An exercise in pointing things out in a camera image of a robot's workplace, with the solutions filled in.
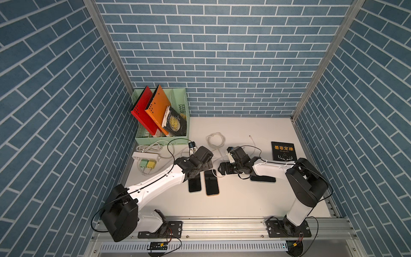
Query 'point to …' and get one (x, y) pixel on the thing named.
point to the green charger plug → (143, 163)
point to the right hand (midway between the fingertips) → (224, 168)
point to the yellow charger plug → (152, 164)
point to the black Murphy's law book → (283, 151)
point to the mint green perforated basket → (177, 98)
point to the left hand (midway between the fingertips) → (207, 163)
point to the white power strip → (137, 157)
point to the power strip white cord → (154, 146)
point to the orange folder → (158, 107)
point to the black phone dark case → (263, 178)
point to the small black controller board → (158, 246)
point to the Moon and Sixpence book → (174, 123)
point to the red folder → (138, 111)
